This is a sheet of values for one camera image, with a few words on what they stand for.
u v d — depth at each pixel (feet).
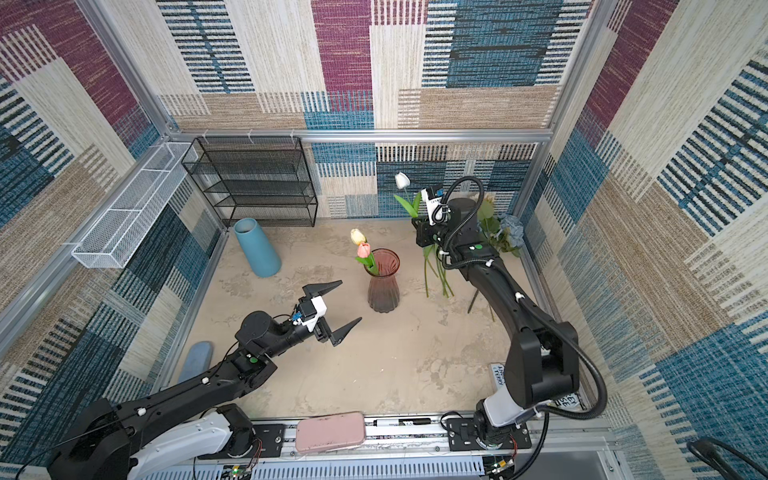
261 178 3.56
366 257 2.45
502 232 3.34
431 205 2.38
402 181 2.66
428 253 3.64
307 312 1.82
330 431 2.44
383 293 3.32
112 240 2.31
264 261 3.23
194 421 1.89
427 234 2.40
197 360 2.76
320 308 1.88
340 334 2.09
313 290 2.14
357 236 2.48
